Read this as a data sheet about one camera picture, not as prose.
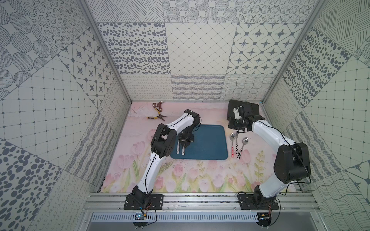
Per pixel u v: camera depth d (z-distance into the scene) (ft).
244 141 3.13
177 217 2.30
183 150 3.02
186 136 2.75
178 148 3.05
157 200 2.45
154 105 3.76
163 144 2.02
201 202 2.50
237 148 3.05
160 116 3.64
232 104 3.96
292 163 1.49
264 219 2.37
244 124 2.18
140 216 2.35
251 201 2.40
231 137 3.22
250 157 2.98
